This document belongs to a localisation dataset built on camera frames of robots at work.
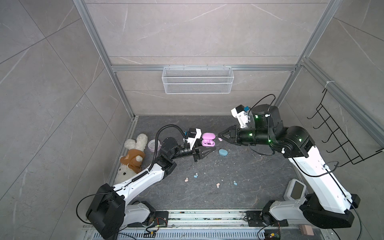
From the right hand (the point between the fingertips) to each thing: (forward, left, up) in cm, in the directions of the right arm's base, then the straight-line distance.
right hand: (218, 134), depth 58 cm
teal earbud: (-6, -13, -40) cm, 42 cm away
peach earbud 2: (-3, +15, -39) cm, 42 cm away
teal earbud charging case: (+14, -9, -38) cm, 41 cm away
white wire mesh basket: (+55, +6, -10) cm, 56 cm away
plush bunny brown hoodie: (+4, +47, -30) cm, 55 cm away
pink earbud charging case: (+1, +4, -5) cm, 7 cm away
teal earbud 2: (-1, +9, -40) cm, 41 cm away
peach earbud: (-6, -3, -40) cm, 40 cm away
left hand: (+1, +1, -7) cm, 7 cm away
